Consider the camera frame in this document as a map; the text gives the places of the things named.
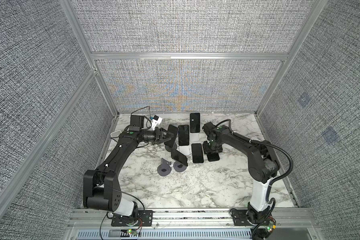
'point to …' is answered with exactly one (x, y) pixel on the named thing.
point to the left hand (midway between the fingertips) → (171, 137)
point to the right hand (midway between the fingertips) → (209, 151)
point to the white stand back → (194, 137)
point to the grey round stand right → (178, 167)
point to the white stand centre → (184, 150)
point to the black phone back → (195, 122)
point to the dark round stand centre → (169, 148)
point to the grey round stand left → (164, 169)
